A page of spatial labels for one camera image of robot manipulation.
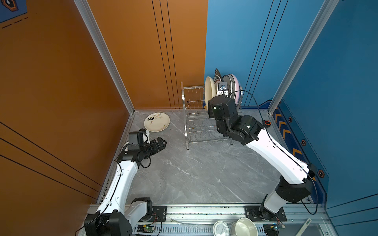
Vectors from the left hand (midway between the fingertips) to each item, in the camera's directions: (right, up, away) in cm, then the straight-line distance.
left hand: (160, 143), depth 81 cm
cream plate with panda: (-10, +12, +32) cm, 35 cm away
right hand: (+29, +22, -16) cm, 40 cm away
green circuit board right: (+58, -38, -11) cm, 70 cm away
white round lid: (+30, -35, -17) cm, 49 cm away
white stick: (+71, -38, -11) cm, 82 cm away
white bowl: (+43, -38, -12) cm, 58 cm away
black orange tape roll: (+74, +11, +28) cm, 80 cm away
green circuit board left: (-5, -40, -10) cm, 42 cm away
